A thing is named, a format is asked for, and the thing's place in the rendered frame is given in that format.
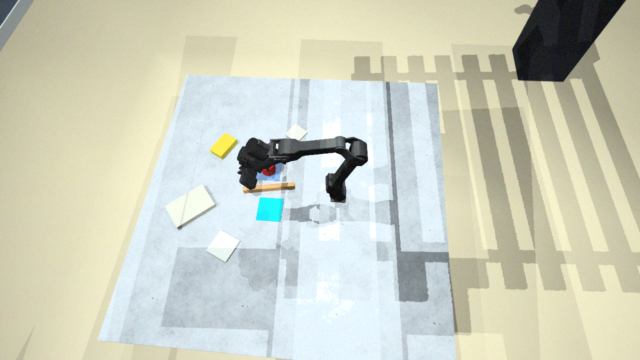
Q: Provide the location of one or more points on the tan wooden bar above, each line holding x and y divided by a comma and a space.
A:
270, 187

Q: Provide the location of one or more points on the dark red translucent cup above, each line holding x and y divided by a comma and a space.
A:
269, 172

